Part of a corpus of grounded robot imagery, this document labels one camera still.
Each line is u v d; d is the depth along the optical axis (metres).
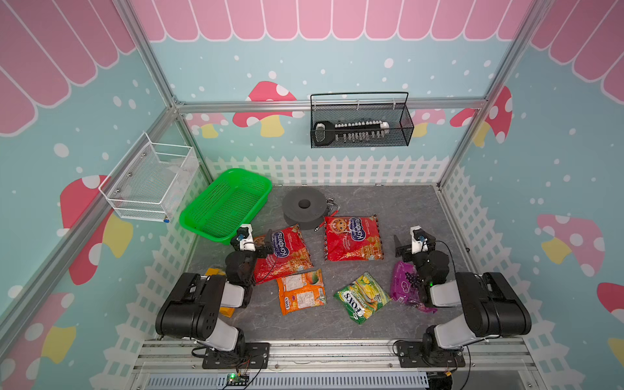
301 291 0.85
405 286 0.83
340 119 0.95
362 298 0.83
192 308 0.45
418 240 0.76
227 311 0.78
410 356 0.74
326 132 0.90
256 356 0.75
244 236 0.74
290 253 0.94
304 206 1.06
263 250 0.80
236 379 0.73
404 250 0.81
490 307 0.46
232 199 1.16
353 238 0.97
